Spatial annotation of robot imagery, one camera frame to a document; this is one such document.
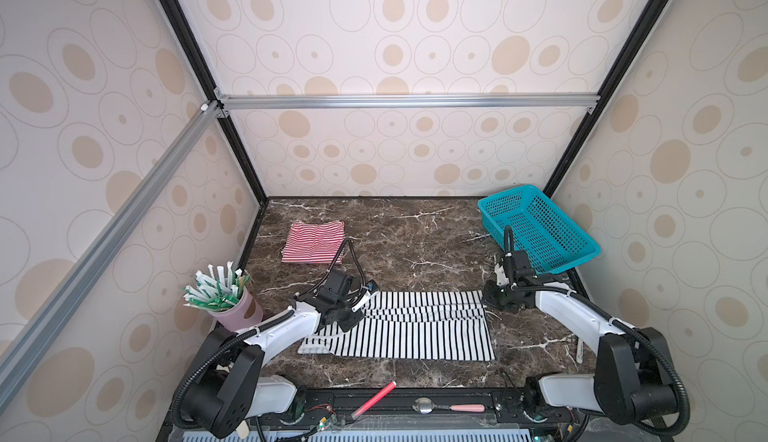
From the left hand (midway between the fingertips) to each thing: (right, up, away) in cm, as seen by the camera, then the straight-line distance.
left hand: (363, 304), depth 88 cm
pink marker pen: (+4, -20, -14) cm, 25 cm away
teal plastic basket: (+63, +23, +21) cm, 70 cm away
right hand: (+36, +2, +1) cm, 36 cm away
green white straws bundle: (-38, +6, -11) cm, 40 cm away
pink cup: (-31, 0, -9) cm, 32 cm away
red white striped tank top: (-19, +17, +17) cm, 31 cm away
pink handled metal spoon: (+17, -23, -12) cm, 31 cm away
